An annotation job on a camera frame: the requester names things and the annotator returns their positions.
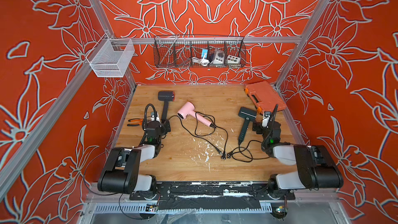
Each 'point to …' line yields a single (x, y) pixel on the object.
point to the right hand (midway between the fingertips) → (261, 118)
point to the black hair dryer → (166, 96)
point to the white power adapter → (219, 57)
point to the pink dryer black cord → (224, 154)
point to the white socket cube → (232, 59)
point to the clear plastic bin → (111, 57)
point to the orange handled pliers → (139, 120)
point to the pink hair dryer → (188, 108)
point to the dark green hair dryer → (249, 114)
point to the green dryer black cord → (229, 154)
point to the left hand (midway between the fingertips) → (159, 120)
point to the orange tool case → (265, 97)
